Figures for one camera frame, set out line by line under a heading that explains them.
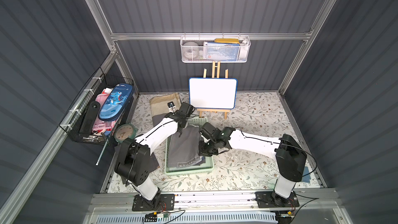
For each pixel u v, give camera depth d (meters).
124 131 0.96
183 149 0.86
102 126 0.65
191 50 0.83
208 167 0.81
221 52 0.87
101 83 0.79
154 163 0.84
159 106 1.09
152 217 0.72
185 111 0.71
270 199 0.74
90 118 0.64
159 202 0.72
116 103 0.67
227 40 0.88
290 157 0.44
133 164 0.47
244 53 0.87
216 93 0.95
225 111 1.02
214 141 0.63
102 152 0.62
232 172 0.83
